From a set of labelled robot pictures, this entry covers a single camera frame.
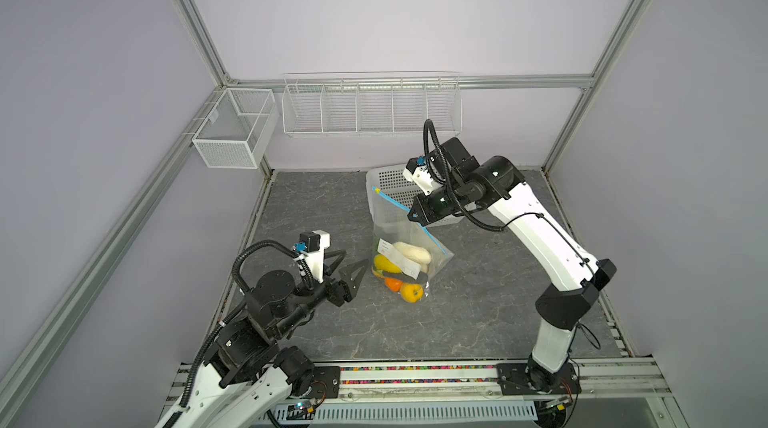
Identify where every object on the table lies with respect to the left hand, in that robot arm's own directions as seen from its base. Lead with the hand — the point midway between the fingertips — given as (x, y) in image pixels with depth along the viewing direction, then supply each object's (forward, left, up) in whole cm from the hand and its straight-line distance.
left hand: (357, 262), depth 62 cm
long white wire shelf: (+64, -4, -4) cm, 64 cm away
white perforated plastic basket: (+16, -8, +1) cm, 18 cm away
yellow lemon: (+1, -13, -23) cm, 27 cm away
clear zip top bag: (+10, -11, -17) cm, 23 cm away
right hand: (+11, -12, 0) cm, 17 cm away
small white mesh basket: (+53, +43, -6) cm, 68 cm away
